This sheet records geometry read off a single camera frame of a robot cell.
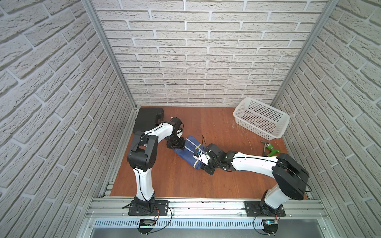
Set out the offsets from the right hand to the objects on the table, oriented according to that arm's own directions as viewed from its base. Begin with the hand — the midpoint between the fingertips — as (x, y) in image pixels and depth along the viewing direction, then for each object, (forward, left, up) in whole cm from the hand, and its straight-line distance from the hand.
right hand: (204, 164), depth 86 cm
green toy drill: (+7, -46, -2) cm, 46 cm away
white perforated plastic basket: (+35, -48, -3) cm, 59 cm away
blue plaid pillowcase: (+13, +7, -1) cm, 15 cm away
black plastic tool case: (+37, +38, +3) cm, 53 cm away
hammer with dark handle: (+13, -43, -2) cm, 45 cm away
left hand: (+15, +14, -1) cm, 21 cm away
